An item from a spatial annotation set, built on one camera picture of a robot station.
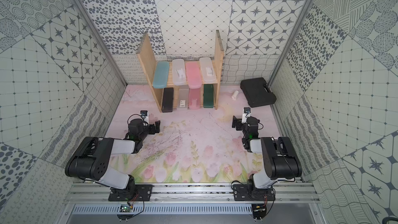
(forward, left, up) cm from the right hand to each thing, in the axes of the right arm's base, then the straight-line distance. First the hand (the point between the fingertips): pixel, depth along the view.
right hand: (242, 117), depth 95 cm
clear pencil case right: (+17, +22, +24) cm, 36 cm away
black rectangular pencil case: (+12, +48, +4) cm, 50 cm away
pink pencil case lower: (+12, +31, +4) cm, 33 cm away
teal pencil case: (+12, +48, +25) cm, 55 cm away
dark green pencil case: (+15, +21, +3) cm, 26 cm away
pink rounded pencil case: (+13, +29, +24) cm, 40 cm away
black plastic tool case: (+23, -15, -2) cm, 28 cm away
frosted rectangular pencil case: (+16, +39, +2) cm, 42 cm away
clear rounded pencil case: (+15, +38, +24) cm, 48 cm away
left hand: (-2, +57, +1) cm, 57 cm away
